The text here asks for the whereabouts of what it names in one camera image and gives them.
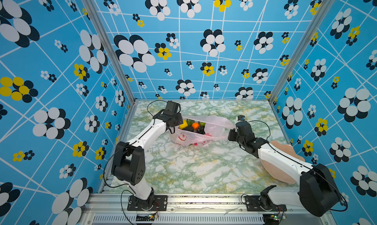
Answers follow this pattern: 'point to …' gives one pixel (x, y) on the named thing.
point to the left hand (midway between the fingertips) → (180, 117)
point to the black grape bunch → (201, 129)
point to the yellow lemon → (184, 125)
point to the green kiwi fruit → (202, 124)
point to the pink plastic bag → (216, 128)
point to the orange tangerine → (195, 126)
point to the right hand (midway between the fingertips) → (233, 129)
